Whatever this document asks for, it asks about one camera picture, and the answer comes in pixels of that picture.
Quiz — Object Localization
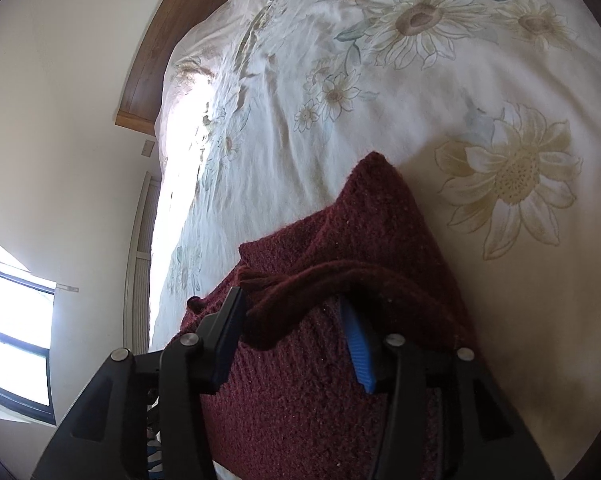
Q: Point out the wooden headboard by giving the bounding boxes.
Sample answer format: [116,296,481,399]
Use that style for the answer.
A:
[114,0,262,137]

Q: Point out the dark red knit sweater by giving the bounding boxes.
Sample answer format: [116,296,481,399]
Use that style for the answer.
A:
[178,151,483,480]

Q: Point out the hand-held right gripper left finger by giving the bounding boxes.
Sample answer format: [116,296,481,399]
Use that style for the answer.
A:
[30,286,250,480]

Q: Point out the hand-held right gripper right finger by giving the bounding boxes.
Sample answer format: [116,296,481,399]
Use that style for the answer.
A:
[337,297,556,480]

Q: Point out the window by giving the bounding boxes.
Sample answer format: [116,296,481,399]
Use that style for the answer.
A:
[0,254,57,425]

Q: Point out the white floral bedspread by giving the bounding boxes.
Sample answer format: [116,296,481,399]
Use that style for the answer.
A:
[149,0,601,480]

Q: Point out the blue striped cloth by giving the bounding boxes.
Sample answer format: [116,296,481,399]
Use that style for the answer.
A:
[144,400,164,480]

